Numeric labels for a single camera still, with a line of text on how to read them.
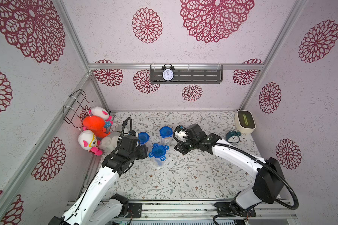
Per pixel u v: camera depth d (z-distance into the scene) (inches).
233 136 38.3
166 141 37.2
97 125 34.2
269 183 16.7
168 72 35.3
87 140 31.3
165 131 36.8
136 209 29.0
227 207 28.6
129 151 21.8
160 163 36.3
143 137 34.8
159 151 33.1
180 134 28.8
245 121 41.8
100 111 37.2
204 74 37.2
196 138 24.5
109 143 34.2
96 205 16.2
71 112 29.4
